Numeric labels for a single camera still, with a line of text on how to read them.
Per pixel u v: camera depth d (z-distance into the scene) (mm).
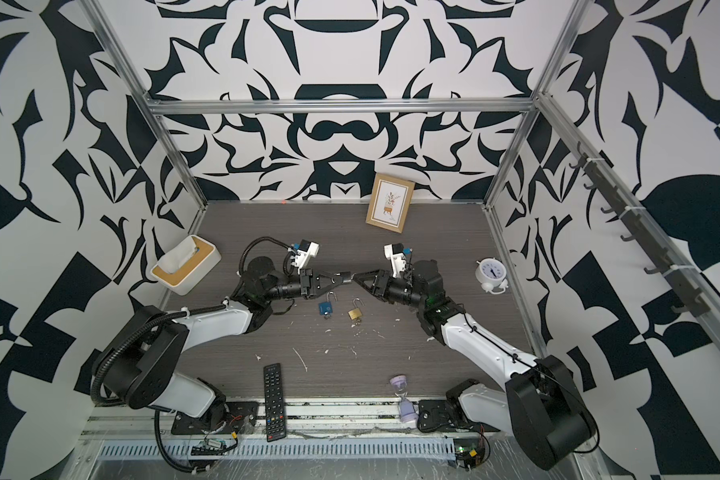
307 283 699
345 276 745
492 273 983
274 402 758
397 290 699
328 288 732
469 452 709
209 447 685
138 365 439
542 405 408
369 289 713
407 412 730
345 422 744
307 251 753
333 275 752
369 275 709
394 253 743
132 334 467
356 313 920
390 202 1082
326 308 918
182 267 961
